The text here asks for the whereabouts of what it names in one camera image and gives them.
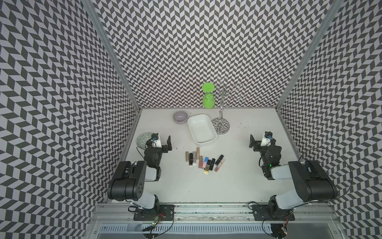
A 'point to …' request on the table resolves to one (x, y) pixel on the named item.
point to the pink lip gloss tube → (219, 165)
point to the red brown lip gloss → (201, 162)
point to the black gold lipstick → (191, 159)
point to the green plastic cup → (208, 100)
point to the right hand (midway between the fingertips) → (258, 136)
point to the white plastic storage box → (202, 128)
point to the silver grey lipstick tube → (194, 157)
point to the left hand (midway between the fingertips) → (162, 136)
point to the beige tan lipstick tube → (198, 153)
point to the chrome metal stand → (221, 125)
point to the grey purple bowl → (180, 117)
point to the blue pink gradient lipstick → (205, 162)
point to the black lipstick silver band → (219, 160)
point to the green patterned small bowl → (142, 139)
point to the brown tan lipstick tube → (187, 156)
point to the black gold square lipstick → (208, 167)
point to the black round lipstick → (212, 164)
